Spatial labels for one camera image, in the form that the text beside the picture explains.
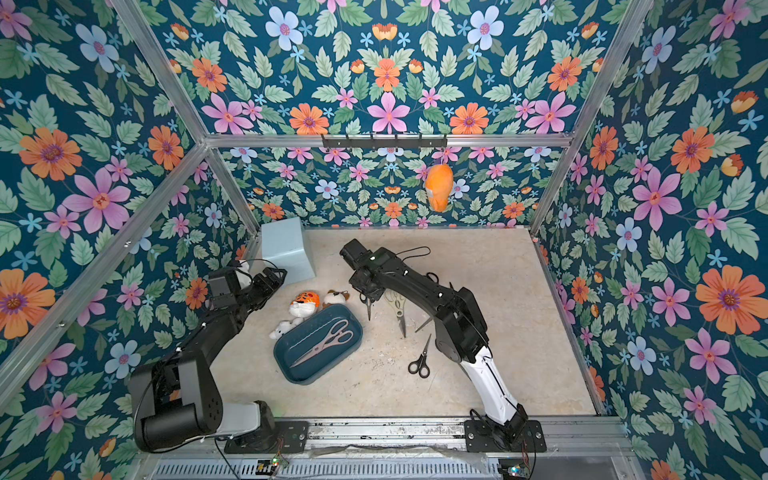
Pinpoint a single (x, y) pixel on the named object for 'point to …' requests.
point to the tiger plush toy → (304, 304)
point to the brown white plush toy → (335, 297)
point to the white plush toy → (284, 326)
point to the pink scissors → (335, 336)
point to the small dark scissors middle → (423, 324)
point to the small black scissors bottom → (421, 366)
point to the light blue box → (284, 247)
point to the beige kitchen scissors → (399, 314)
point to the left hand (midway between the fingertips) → (281, 274)
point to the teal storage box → (312, 331)
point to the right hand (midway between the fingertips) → (358, 287)
